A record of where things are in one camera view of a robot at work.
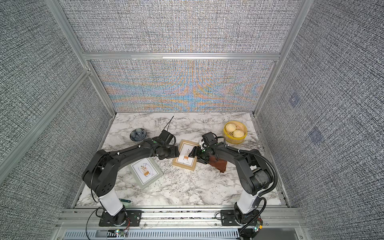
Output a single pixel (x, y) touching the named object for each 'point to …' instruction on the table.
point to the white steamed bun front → (238, 133)
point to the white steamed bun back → (230, 127)
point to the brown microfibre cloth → (220, 163)
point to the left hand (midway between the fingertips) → (178, 153)
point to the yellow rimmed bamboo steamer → (229, 137)
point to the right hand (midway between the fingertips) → (191, 153)
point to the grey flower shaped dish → (138, 134)
